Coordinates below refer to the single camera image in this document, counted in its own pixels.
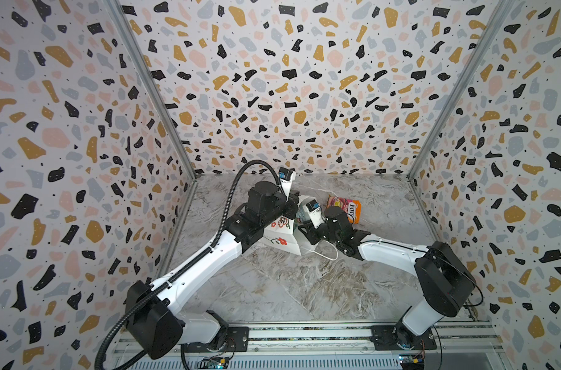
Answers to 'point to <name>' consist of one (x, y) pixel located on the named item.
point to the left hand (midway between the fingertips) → (299, 188)
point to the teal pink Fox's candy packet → (302, 214)
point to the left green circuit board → (213, 362)
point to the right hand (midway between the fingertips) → (298, 221)
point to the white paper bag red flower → (286, 236)
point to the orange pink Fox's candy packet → (352, 207)
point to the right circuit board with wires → (412, 361)
